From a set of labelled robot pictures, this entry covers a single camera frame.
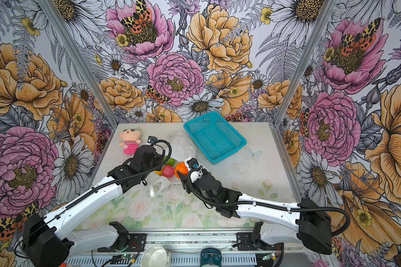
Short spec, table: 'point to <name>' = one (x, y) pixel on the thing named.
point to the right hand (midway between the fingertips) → (183, 171)
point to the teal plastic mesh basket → (214, 137)
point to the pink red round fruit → (168, 171)
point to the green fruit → (171, 161)
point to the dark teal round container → (210, 257)
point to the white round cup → (156, 256)
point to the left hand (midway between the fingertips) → (156, 159)
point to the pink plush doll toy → (131, 140)
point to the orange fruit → (181, 167)
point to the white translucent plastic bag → (183, 148)
